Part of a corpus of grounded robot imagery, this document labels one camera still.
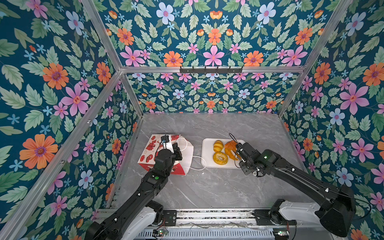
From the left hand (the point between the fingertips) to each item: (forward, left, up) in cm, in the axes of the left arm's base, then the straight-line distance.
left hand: (179, 140), depth 78 cm
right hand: (-11, -35, -9) cm, 38 cm away
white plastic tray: (+5, -16, -23) cm, 29 cm away
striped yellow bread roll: (+6, -23, -18) cm, 30 cm away
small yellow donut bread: (-2, -24, -20) cm, 31 cm away
